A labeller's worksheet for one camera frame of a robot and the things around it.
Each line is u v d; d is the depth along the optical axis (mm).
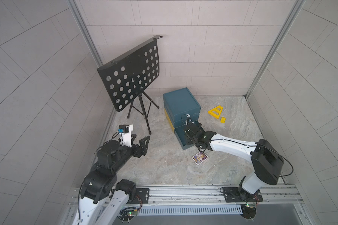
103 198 419
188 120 752
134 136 641
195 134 641
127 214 649
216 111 1076
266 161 435
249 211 681
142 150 550
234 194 668
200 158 826
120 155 471
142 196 707
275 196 711
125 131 511
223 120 1013
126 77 641
